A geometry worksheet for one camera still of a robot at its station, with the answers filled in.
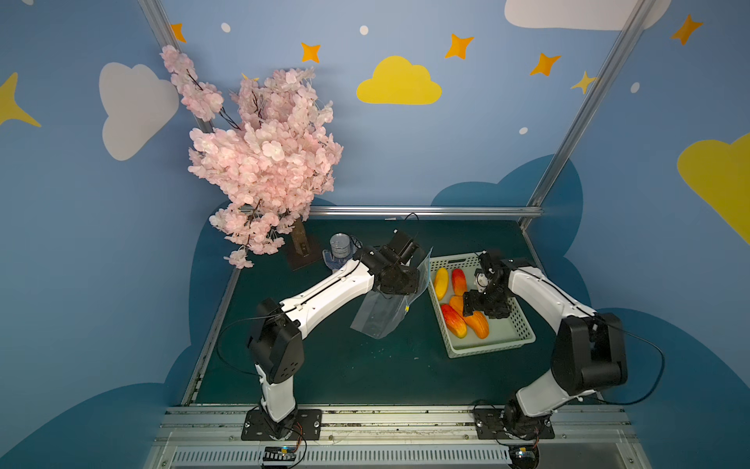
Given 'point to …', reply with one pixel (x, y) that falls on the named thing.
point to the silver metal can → (340, 244)
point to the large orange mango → (477, 321)
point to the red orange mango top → (459, 281)
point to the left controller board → (279, 453)
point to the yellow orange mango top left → (440, 283)
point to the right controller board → (523, 456)
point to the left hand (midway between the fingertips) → (417, 283)
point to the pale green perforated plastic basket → (449, 277)
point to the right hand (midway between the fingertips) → (482, 311)
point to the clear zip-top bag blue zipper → (377, 313)
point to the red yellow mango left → (455, 322)
